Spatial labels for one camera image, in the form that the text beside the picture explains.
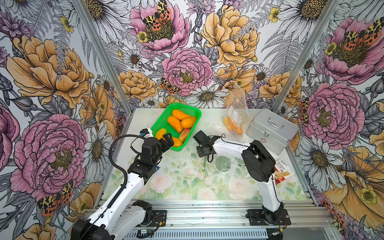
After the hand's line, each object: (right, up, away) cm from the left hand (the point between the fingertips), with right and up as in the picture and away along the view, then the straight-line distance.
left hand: (165, 141), depth 81 cm
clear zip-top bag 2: (+37, -16, +10) cm, 42 cm away
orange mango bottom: (+10, +11, +24) cm, 28 cm away
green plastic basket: (-8, +8, +25) cm, 27 cm away
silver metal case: (+62, +5, +11) cm, 63 cm away
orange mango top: (+4, +17, +31) cm, 35 cm away
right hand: (+21, -9, +16) cm, 28 cm away
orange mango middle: (+2, +10, +27) cm, 29 cm away
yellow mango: (+38, +11, +26) cm, 47 cm away
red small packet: (+65, -18, +4) cm, 67 cm away
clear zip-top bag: (+42, +17, +16) cm, 48 cm away
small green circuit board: (-8, -42, -9) cm, 44 cm away
